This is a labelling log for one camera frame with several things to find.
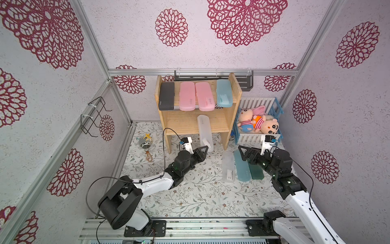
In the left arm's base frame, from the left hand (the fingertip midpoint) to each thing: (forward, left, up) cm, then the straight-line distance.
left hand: (208, 147), depth 80 cm
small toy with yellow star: (+13, +40, -15) cm, 45 cm away
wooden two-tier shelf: (+17, +13, +1) cm, 21 cm away
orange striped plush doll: (+22, -40, -9) cm, 46 cm away
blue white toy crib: (+42, -51, -10) cm, 66 cm away
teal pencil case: (-3, -23, -20) cm, 30 cm away
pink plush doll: (+31, -28, -8) cm, 43 cm away
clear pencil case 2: (+9, +2, +2) cm, 9 cm away
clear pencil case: (-2, -14, -20) cm, 24 cm away
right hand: (-4, -19, +4) cm, 19 cm away
